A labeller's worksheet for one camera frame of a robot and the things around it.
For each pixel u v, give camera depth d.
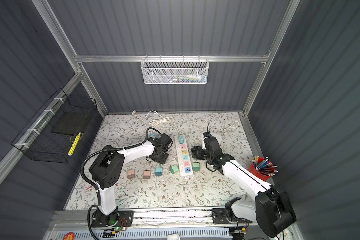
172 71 1.24
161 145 0.72
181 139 0.96
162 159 0.84
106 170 0.51
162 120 1.14
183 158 0.92
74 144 0.69
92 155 0.48
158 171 0.88
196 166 0.89
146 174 0.87
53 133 0.72
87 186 0.83
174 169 0.89
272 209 0.40
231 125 1.11
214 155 0.64
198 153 0.75
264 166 0.79
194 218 0.75
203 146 0.76
